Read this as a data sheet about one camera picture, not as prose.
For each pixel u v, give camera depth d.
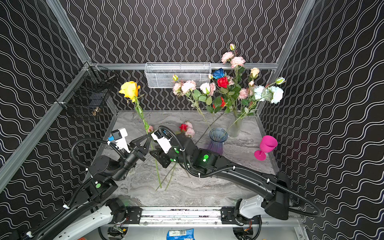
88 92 0.94
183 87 0.72
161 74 0.68
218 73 0.78
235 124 0.98
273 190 0.40
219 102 0.79
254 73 0.82
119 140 0.52
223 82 0.75
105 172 0.46
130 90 0.55
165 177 0.87
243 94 0.85
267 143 0.85
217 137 0.86
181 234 0.69
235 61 0.78
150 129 1.04
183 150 0.45
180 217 0.75
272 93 0.60
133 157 0.55
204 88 0.73
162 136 0.52
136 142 0.55
